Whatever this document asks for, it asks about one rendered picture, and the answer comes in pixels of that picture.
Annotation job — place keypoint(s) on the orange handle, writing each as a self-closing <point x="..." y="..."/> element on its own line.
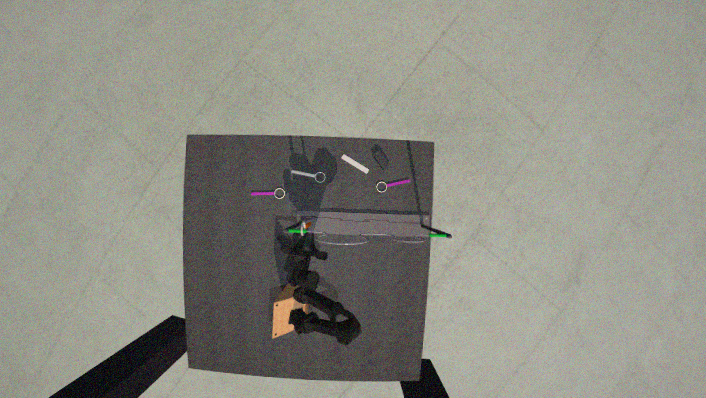
<point x="304" y="226"/>

